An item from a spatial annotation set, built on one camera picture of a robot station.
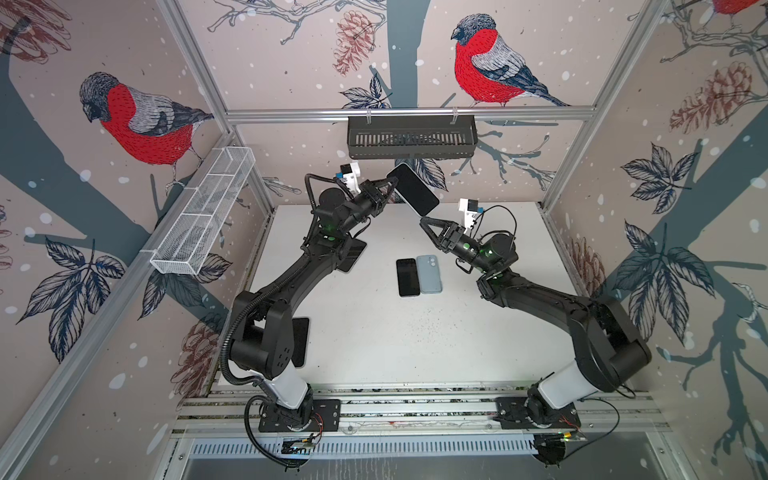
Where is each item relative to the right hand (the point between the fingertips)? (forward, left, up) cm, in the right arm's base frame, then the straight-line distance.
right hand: (418, 229), depth 71 cm
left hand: (+8, +5, +9) cm, 13 cm away
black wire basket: (+47, +15, -4) cm, 50 cm away
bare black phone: (+6, +3, -31) cm, 31 cm away
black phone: (-13, +36, -35) cm, 52 cm away
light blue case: (+8, -5, -33) cm, 34 cm away
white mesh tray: (+6, +58, 0) cm, 58 cm away
